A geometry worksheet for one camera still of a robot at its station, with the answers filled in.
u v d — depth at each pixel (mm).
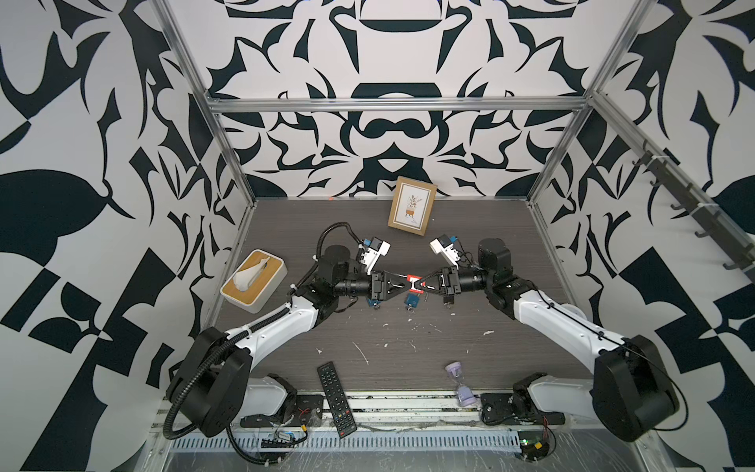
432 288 700
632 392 415
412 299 931
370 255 709
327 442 712
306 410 734
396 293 689
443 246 713
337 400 744
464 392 760
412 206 1061
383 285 668
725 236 543
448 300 933
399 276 730
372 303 915
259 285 913
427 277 714
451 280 661
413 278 703
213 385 412
